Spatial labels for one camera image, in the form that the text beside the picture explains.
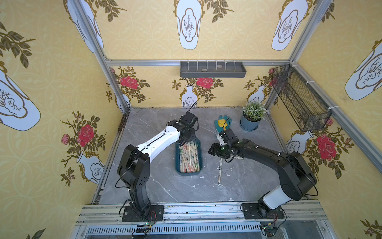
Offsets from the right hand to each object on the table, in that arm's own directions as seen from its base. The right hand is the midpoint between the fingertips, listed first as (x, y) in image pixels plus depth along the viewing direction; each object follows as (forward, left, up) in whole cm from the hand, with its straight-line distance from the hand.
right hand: (211, 154), depth 89 cm
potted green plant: (+25, -27, +10) cm, 38 cm away
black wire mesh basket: (+18, -53, +19) cm, 59 cm away
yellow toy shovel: (+27, -8, -4) cm, 29 cm away
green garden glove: (+28, -14, -4) cm, 32 cm away
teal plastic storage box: (-3, +20, -3) cm, 21 cm away
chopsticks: (-7, -5, -5) cm, 10 cm away
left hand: (+7, +11, +7) cm, 15 cm away
